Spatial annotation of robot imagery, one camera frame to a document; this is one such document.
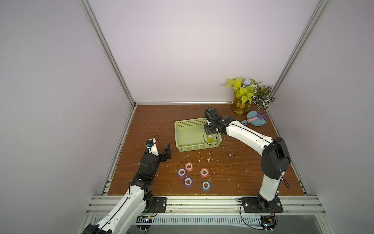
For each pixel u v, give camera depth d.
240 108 1.08
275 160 0.46
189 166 0.86
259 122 1.10
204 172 0.84
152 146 0.70
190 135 1.00
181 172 0.83
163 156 0.74
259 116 1.10
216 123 0.67
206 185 0.79
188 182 0.81
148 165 0.61
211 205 0.74
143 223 0.72
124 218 0.49
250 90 0.95
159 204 0.73
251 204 0.72
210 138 0.98
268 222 0.70
